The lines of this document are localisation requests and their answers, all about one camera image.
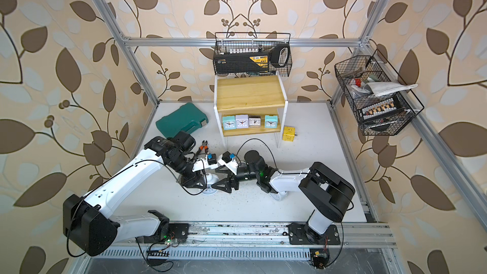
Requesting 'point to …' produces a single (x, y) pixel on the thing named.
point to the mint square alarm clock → (229, 122)
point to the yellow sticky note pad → (289, 133)
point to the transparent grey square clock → (254, 121)
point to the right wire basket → (352, 73)
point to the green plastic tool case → (188, 117)
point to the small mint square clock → (271, 121)
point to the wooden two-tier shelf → (258, 95)
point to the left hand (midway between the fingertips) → (203, 179)
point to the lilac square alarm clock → (241, 121)
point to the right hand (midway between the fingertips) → (215, 177)
